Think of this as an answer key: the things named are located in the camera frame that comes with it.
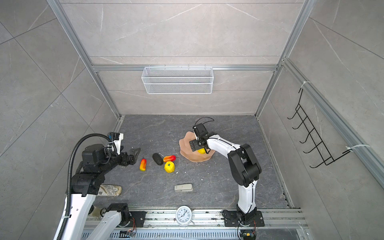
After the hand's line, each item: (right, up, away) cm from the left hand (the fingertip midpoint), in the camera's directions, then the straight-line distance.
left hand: (130, 145), depth 70 cm
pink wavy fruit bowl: (+26, -7, +27) cm, 38 cm away
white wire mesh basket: (+19, +41, +31) cm, 55 cm away
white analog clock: (+26, -35, +2) cm, 43 cm away
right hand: (+34, -1, +27) cm, 44 cm away
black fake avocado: (+8, -11, +22) cm, 26 cm away
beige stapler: (+26, -25, +10) cm, 38 cm away
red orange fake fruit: (-1, -15, +20) cm, 25 cm away
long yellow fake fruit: (+35, -7, +23) cm, 43 cm away
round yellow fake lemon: (+16, -15, +16) cm, 27 cm away
